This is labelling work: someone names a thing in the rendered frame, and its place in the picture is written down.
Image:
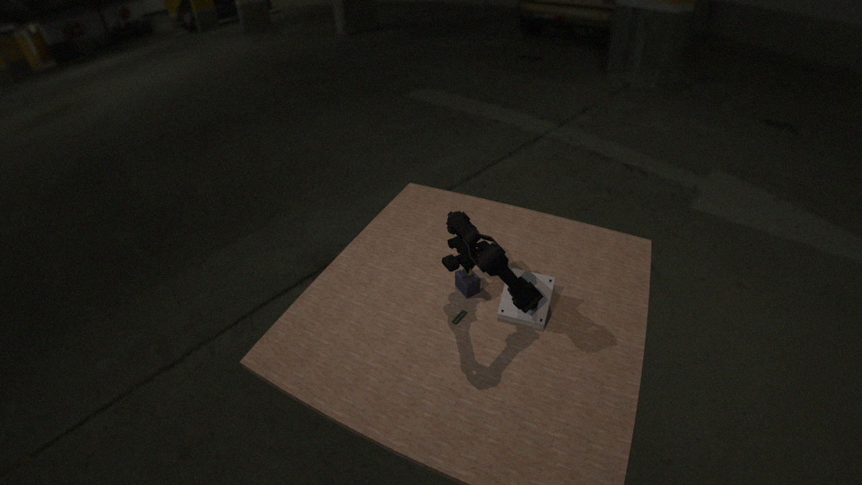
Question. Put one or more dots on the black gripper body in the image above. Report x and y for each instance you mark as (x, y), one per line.
(452, 263)

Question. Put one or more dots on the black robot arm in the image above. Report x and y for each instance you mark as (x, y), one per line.
(492, 260)

